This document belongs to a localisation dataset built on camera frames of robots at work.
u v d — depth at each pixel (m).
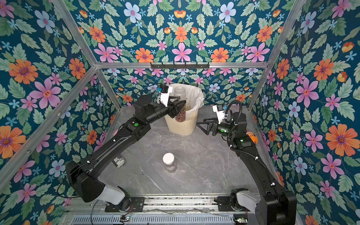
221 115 0.63
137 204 0.73
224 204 0.73
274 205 0.38
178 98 0.68
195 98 0.87
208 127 0.62
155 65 0.91
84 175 0.40
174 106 0.59
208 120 0.72
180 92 0.61
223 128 0.62
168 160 0.74
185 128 0.92
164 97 0.57
